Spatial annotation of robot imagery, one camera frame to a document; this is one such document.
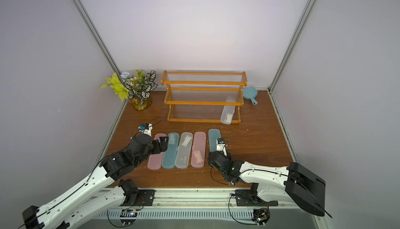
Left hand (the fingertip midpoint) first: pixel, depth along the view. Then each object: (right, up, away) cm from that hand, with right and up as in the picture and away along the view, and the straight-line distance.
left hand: (164, 139), depth 76 cm
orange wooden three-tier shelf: (+18, +23, +38) cm, 48 cm away
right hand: (+25, -9, +8) cm, 28 cm away
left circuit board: (-16, -36, -3) cm, 40 cm away
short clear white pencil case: (+36, +10, +25) cm, 45 cm away
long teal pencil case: (0, -11, +9) cm, 15 cm away
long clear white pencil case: (+8, -10, +14) cm, 19 cm away
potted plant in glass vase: (-20, +27, +14) cm, 36 cm away
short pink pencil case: (+17, -9, +14) cm, 24 cm away
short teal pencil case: (+26, -2, +17) cm, 31 cm away
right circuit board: (+47, -34, -6) cm, 58 cm away
